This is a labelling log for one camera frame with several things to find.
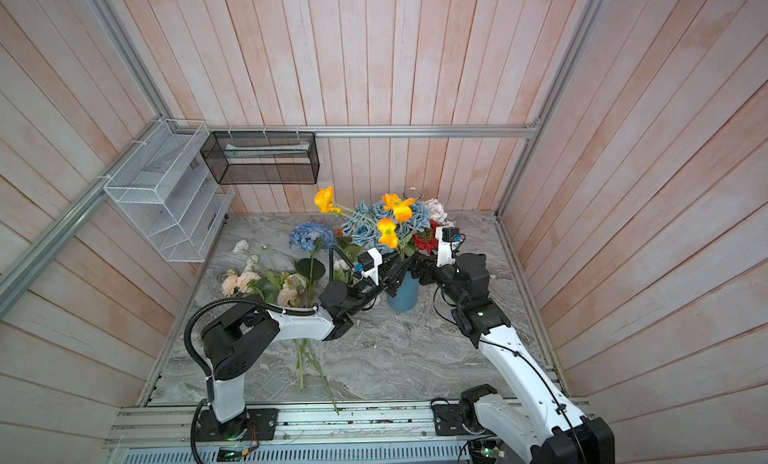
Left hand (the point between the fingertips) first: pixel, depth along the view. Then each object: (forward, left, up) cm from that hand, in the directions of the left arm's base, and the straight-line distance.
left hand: (411, 259), depth 72 cm
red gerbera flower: (+4, -4, +3) cm, 6 cm away
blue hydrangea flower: (+21, +30, -16) cm, 40 cm away
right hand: (+4, -2, -1) cm, 5 cm away
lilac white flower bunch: (+9, -7, +6) cm, 13 cm away
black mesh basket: (+46, +49, -3) cm, 67 cm away
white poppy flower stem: (+18, +53, -26) cm, 62 cm away
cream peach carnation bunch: (+4, +35, -24) cm, 43 cm away
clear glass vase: (+45, -5, -19) cm, 49 cm away
